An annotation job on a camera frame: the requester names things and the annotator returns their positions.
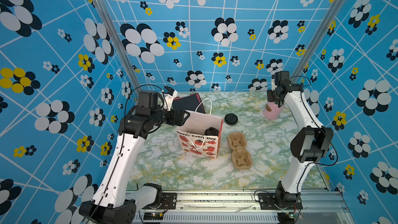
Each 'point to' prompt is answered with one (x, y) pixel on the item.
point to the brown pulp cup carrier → (241, 158)
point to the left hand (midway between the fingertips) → (183, 110)
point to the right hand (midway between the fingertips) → (277, 95)
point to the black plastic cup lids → (231, 119)
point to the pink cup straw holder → (271, 111)
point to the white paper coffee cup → (211, 131)
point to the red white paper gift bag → (201, 132)
